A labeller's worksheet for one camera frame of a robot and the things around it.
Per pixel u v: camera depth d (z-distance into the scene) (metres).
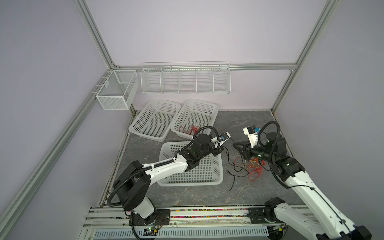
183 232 1.14
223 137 0.64
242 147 0.66
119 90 1.01
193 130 1.07
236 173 0.88
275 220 0.64
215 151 0.66
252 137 0.63
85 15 0.71
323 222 0.42
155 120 1.15
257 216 0.74
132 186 0.43
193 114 1.19
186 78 0.97
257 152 0.63
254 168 0.91
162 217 0.74
